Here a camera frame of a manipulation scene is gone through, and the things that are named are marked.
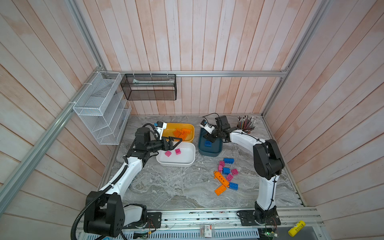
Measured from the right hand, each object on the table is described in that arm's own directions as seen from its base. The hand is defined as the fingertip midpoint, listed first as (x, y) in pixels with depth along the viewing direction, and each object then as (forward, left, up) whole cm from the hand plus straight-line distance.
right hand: (206, 132), depth 99 cm
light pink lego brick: (-14, +25, -5) cm, 29 cm away
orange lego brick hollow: (+1, +16, -7) cm, 17 cm away
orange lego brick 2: (+4, +20, -6) cm, 22 cm away
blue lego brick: (-5, -2, -6) cm, 8 cm away
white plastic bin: (-13, +16, -8) cm, 22 cm away
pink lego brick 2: (-25, -17, -6) cm, 31 cm away
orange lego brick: (+5, +14, -5) cm, 15 cm away
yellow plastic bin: (+8, +25, -5) cm, 27 cm away
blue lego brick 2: (-33, -15, -7) cm, 37 cm away
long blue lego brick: (-17, -15, -7) cm, 24 cm away
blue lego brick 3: (-24, -12, -8) cm, 28 cm away
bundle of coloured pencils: (+4, -27, +4) cm, 27 cm away
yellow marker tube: (-53, -41, -7) cm, 68 cm away
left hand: (-18, +17, +14) cm, 29 cm away
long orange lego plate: (-27, -7, -8) cm, 29 cm away
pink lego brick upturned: (-19, -10, -8) cm, 23 cm away
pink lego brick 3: (-29, -13, -7) cm, 32 cm away
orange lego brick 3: (-36, -7, -7) cm, 37 cm away
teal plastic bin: (-7, -1, -8) cm, 11 cm away
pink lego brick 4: (-23, -8, -7) cm, 25 cm away
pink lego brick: (-12, +19, -6) cm, 23 cm away
